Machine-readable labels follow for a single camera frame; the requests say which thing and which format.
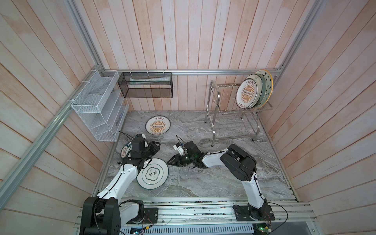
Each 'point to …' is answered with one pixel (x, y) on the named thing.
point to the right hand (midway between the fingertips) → (168, 164)
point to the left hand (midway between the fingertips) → (159, 147)
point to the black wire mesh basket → (146, 84)
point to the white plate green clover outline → (154, 175)
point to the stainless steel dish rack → (228, 121)
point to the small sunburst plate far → (157, 125)
